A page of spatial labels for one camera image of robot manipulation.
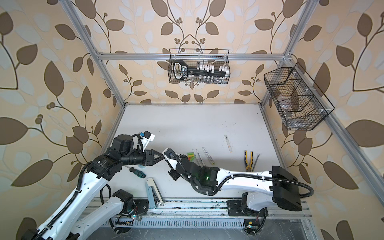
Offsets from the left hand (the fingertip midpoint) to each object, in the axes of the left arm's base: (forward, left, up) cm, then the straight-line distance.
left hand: (164, 156), depth 68 cm
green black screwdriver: (-1, +19, -21) cm, 28 cm away
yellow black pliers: (+4, -45, -22) cm, 51 cm away
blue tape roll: (+4, +18, -23) cm, 30 cm away
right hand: (-1, -2, -3) cm, 3 cm away
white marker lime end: (+10, -23, -23) cm, 34 cm away
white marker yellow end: (+12, -21, -23) cm, 34 cm away
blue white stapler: (-13, +6, -20) cm, 25 cm away
